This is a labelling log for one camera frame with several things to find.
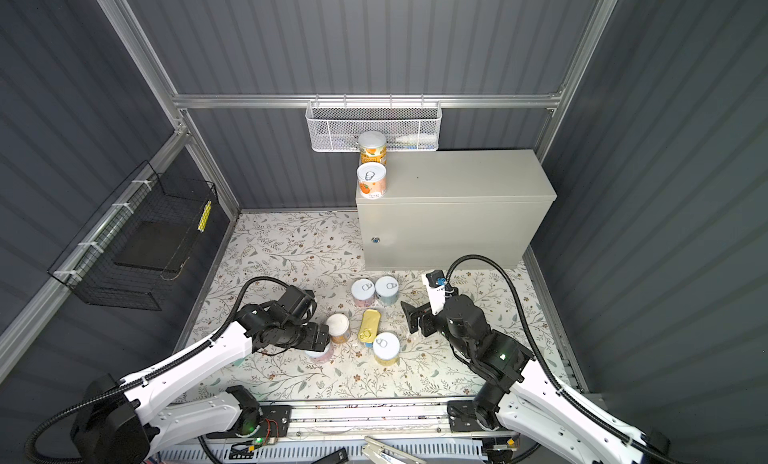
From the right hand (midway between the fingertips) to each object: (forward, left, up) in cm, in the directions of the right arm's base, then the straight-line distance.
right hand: (422, 298), depth 72 cm
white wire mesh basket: (+81, +2, 0) cm, 81 cm away
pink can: (-9, +27, -17) cm, 33 cm away
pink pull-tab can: (+11, +17, -15) cm, 25 cm away
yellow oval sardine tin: (+1, +14, -17) cm, 23 cm away
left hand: (-5, +29, -14) cm, 32 cm away
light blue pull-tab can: (+11, +9, -15) cm, 21 cm away
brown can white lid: (-2, +23, -14) cm, 26 cm away
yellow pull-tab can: (-7, +9, -16) cm, 20 cm away
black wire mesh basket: (+8, +71, +9) cm, 72 cm away
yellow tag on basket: (+22, +60, +6) cm, 64 cm away
